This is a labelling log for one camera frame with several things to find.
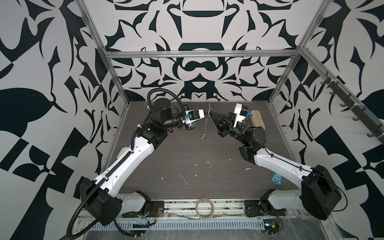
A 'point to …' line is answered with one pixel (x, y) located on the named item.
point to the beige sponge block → (256, 120)
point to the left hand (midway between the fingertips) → (208, 106)
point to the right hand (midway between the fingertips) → (211, 116)
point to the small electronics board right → (271, 225)
